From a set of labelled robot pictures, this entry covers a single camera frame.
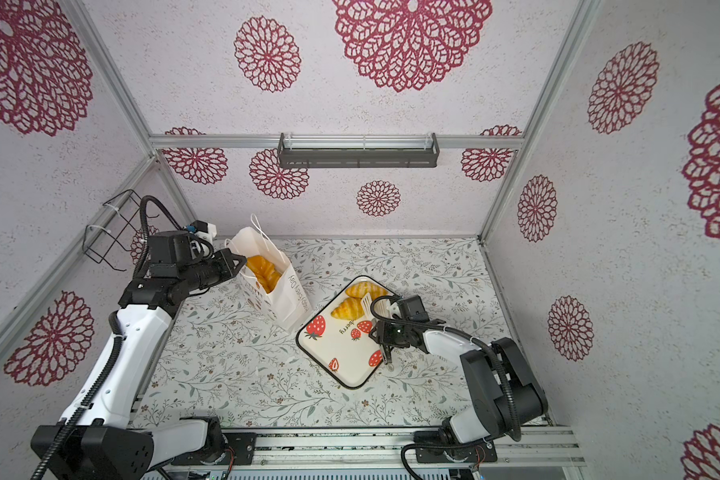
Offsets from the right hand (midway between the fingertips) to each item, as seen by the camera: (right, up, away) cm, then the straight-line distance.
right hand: (375, 330), depth 90 cm
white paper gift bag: (-25, +9, -7) cm, 27 cm away
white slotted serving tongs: (+2, +8, -5) cm, 9 cm away
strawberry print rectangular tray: (-10, -6, +2) cm, 12 cm away
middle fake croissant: (-8, +6, +4) cm, 11 cm away
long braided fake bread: (-33, +17, +1) cm, 38 cm away
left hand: (-34, +20, -15) cm, 42 cm away
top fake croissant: (-4, +12, +10) cm, 16 cm away
